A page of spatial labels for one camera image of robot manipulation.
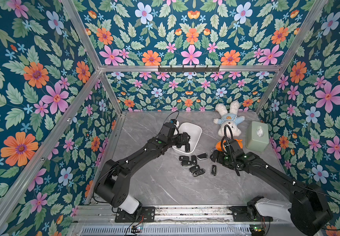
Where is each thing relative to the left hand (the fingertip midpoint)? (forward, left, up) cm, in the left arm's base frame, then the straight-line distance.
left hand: (186, 135), depth 85 cm
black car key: (-7, +2, -16) cm, 17 cm away
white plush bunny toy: (+18, -34, -8) cm, 40 cm away
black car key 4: (-16, -16, -16) cm, 28 cm away
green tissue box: (+1, -47, -8) cm, 48 cm away
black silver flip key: (-7, -10, -16) cm, 20 cm away
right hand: (-12, -16, -8) cm, 22 cm away
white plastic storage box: (+13, -8, -14) cm, 20 cm away
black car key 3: (-14, -4, -16) cm, 22 cm away
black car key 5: (-11, +1, -15) cm, 19 cm away
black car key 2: (-8, -4, -16) cm, 19 cm away
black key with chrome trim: (-17, -6, -15) cm, 23 cm away
